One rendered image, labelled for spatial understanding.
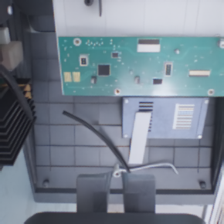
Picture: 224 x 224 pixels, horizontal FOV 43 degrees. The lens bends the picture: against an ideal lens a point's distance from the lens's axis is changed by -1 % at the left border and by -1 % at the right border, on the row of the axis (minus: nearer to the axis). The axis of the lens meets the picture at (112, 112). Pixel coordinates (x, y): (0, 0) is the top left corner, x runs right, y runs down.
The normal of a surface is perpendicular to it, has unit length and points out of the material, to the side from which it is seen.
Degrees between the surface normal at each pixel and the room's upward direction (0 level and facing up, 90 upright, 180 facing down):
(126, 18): 90
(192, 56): 90
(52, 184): 90
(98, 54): 90
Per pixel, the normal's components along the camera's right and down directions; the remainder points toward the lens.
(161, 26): -0.02, 0.54
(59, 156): -0.02, 0.14
